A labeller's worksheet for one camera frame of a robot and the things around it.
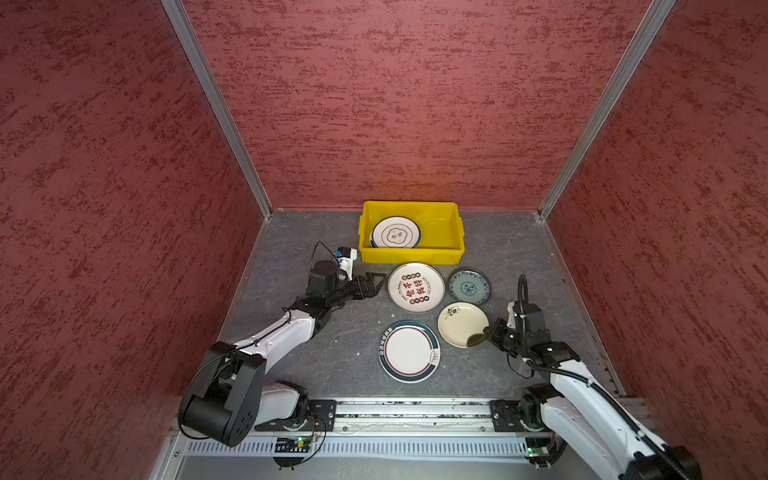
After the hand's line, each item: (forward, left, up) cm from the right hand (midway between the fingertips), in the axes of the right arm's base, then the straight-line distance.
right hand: (480, 335), depth 85 cm
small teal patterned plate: (+19, -1, -4) cm, 19 cm away
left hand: (+13, +30, +10) cm, 34 cm away
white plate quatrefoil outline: (+40, +24, +1) cm, 46 cm away
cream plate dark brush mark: (+4, +4, -2) cm, 6 cm away
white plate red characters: (+18, +17, -2) cm, 25 cm away
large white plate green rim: (-3, +21, -3) cm, 21 cm away
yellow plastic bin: (+36, +6, 0) cm, 37 cm away
